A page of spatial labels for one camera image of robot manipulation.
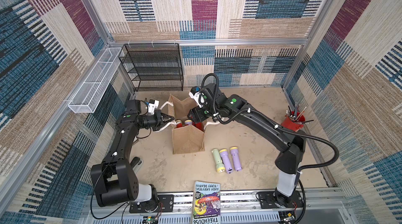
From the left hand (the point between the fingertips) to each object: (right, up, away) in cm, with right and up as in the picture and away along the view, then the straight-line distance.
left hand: (173, 119), depth 79 cm
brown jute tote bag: (+6, -10, +2) cm, 12 cm away
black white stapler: (-20, -23, +3) cm, 30 cm away
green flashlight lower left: (+23, -25, +3) cm, 34 cm away
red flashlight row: (+1, -4, +11) cm, 12 cm away
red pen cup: (+63, -2, +7) cm, 64 cm away
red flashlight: (+12, -5, +13) cm, 18 cm away
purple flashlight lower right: (+32, -19, +7) cm, 38 cm away
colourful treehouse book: (+16, -37, -7) cm, 41 cm away
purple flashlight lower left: (+27, -22, +6) cm, 35 cm away
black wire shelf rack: (-19, +33, +30) cm, 49 cm away
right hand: (+12, +2, -2) cm, 12 cm away
